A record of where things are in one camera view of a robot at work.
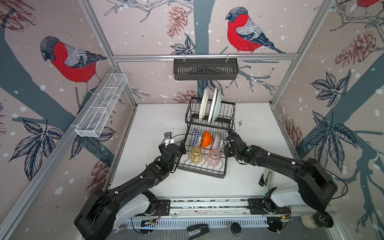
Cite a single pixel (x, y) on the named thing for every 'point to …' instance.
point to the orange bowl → (206, 140)
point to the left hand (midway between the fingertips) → (176, 141)
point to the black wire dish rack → (225, 120)
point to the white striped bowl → (217, 141)
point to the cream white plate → (204, 104)
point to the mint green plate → (215, 106)
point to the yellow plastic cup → (196, 156)
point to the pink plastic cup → (214, 158)
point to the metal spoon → (116, 231)
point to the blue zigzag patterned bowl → (196, 138)
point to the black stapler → (197, 230)
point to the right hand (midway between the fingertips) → (226, 148)
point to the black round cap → (235, 228)
